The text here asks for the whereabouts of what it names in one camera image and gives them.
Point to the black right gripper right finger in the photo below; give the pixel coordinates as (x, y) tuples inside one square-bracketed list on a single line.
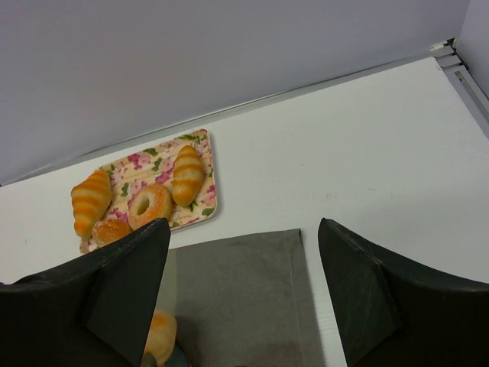
[(393, 311)]

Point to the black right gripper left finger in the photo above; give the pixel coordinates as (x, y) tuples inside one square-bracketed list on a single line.
[(95, 310)]

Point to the round bun front left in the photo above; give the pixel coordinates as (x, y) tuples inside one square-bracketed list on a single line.
[(107, 231)]

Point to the left striped croissant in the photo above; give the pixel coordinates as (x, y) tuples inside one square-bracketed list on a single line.
[(90, 200)]

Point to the striped croissant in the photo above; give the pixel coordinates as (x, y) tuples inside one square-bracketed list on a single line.
[(188, 176), (90, 200)]

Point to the glazed bagel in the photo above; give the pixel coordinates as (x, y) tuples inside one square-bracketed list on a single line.
[(152, 202)]

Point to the grey patchwork placemat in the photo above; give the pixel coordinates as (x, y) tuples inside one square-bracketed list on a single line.
[(243, 301)]

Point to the right striped croissant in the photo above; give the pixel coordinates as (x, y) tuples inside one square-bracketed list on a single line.
[(188, 176)]

